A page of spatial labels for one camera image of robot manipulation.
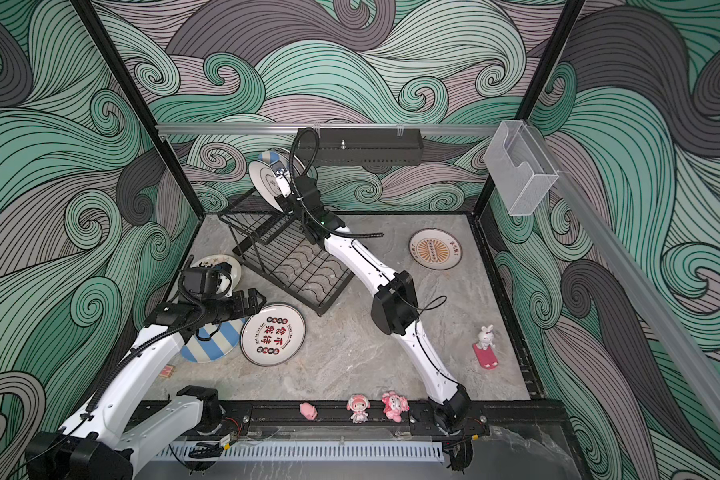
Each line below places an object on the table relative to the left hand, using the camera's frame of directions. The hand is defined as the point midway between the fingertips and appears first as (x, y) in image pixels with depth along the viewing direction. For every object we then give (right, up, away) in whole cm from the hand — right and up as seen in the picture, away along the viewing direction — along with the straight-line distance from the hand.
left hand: (252, 300), depth 80 cm
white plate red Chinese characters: (+4, -13, +8) cm, 15 cm away
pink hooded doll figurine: (+29, -24, -7) cm, 39 cm away
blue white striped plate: (+3, +41, +7) cm, 42 cm away
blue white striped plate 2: (-11, -14, +6) cm, 18 cm away
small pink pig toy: (+16, -26, -7) cm, 32 cm away
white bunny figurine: (+64, -10, 0) cm, 65 cm away
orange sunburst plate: (+59, +13, +29) cm, 67 cm away
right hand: (+9, +35, +4) cm, 36 cm away
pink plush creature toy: (+38, -25, -8) cm, 46 cm away
